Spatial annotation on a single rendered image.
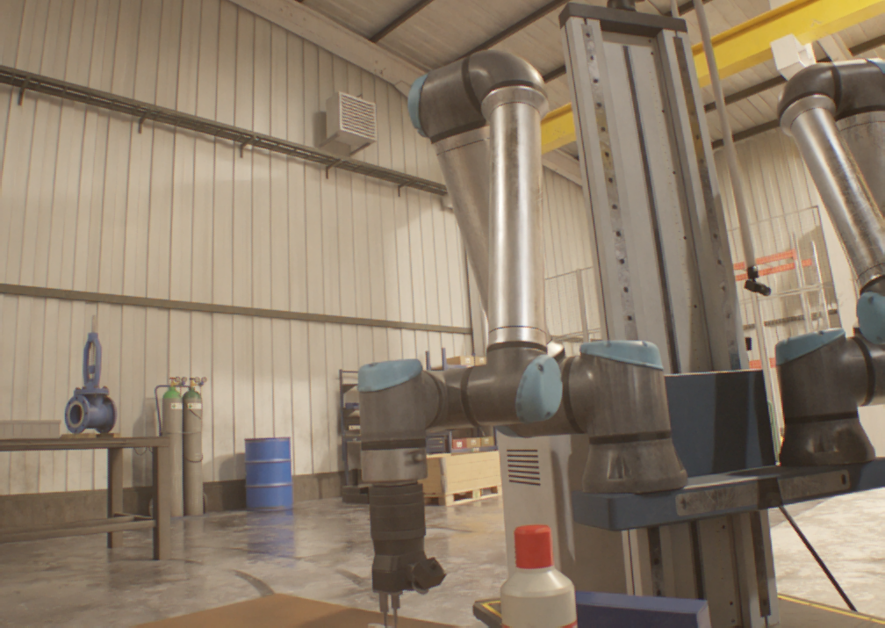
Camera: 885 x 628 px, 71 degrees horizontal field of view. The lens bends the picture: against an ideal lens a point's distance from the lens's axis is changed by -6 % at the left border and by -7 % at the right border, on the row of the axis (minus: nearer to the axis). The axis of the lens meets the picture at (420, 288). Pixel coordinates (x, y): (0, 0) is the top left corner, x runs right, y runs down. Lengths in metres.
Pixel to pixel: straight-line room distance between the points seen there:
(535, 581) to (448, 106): 0.86
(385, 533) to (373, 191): 10.48
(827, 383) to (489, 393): 0.80
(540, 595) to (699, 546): 1.01
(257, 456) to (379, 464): 7.52
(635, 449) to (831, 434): 0.46
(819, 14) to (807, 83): 8.19
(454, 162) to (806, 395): 0.85
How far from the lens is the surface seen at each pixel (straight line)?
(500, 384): 0.93
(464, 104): 1.21
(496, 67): 1.17
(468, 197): 1.22
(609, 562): 1.60
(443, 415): 0.97
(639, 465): 1.21
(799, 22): 9.81
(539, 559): 0.61
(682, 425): 1.45
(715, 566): 1.62
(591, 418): 1.25
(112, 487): 6.01
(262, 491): 8.40
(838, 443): 1.50
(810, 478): 1.44
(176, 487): 8.10
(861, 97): 1.64
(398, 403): 0.89
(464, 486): 7.95
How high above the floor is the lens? 0.78
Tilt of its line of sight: 13 degrees up
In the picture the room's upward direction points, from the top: 4 degrees counter-clockwise
